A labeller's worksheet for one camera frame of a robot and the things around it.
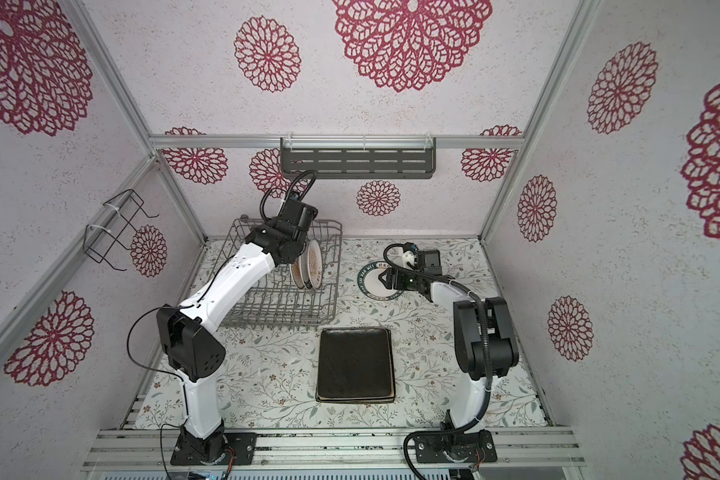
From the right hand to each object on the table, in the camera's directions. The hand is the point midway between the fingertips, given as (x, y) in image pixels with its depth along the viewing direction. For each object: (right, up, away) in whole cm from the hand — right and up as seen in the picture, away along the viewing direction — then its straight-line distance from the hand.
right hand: (390, 272), depth 97 cm
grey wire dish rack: (-39, -10, +5) cm, 40 cm away
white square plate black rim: (-10, -32, -20) cm, 39 cm away
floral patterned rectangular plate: (-11, -34, -18) cm, 40 cm away
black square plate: (-11, -26, -14) cm, 31 cm away
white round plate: (-6, -5, +9) cm, 12 cm away
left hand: (-35, +12, -14) cm, 39 cm away
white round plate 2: (-28, +1, 0) cm, 28 cm away
